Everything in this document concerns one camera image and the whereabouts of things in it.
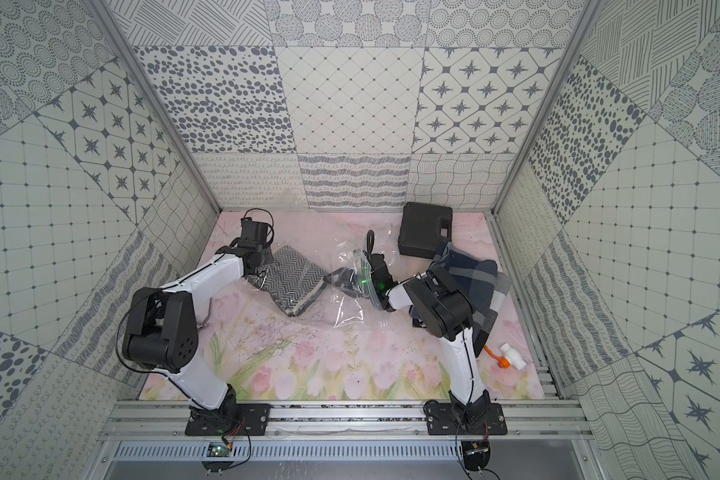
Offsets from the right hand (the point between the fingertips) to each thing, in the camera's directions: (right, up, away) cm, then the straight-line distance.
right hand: (329, 284), depth 94 cm
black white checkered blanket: (+54, -3, -2) cm, 54 cm away
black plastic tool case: (+33, +19, +16) cm, 42 cm away
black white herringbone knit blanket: (-13, +1, +2) cm, 13 cm away
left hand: (-20, +11, 0) cm, 23 cm away
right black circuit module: (+39, -38, -22) cm, 59 cm away
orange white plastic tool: (+52, -19, -12) cm, 57 cm away
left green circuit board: (-24, -37, -23) cm, 50 cm away
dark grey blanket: (+47, +2, -2) cm, 47 cm away
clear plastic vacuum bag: (+8, 0, -11) cm, 13 cm away
